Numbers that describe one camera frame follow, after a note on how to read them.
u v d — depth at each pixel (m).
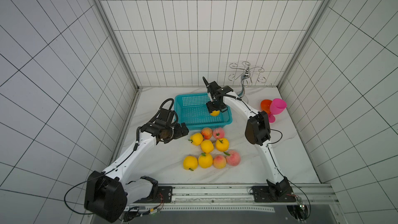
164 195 0.73
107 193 0.38
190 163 0.78
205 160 0.79
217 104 0.81
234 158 0.78
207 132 0.88
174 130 0.70
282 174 0.63
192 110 1.07
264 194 0.71
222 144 0.83
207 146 0.83
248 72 0.88
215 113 0.93
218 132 0.88
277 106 0.88
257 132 0.60
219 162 0.78
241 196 0.74
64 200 0.38
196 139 0.86
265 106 1.04
